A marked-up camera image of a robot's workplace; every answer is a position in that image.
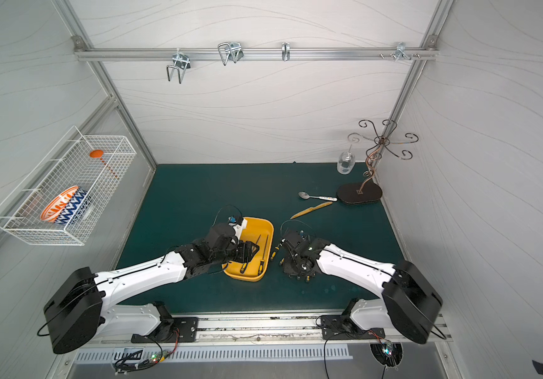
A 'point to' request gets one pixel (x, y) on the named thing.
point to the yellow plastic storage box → (260, 230)
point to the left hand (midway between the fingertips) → (256, 249)
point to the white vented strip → (166, 355)
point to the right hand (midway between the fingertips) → (289, 267)
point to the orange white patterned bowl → (63, 206)
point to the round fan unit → (389, 354)
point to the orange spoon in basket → (98, 153)
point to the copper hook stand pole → (373, 153)
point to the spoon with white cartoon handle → (305, 196)
